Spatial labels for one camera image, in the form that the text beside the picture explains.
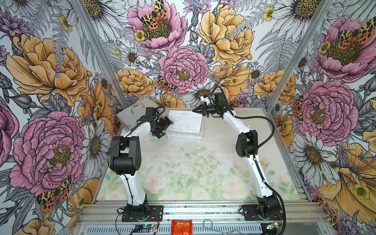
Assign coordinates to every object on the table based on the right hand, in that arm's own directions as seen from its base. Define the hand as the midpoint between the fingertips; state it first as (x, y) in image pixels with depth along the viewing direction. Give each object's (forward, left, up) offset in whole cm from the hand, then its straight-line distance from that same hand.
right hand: (193, 113), depth 98 cm
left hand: (-8, +16, -7) cm, 19 cm away
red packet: (-60, +8, -15) cm, 62 cm away
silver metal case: (0, +42, -1) cm, 42 cm away
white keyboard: (-4, +5, -4) cm, 8 cm away
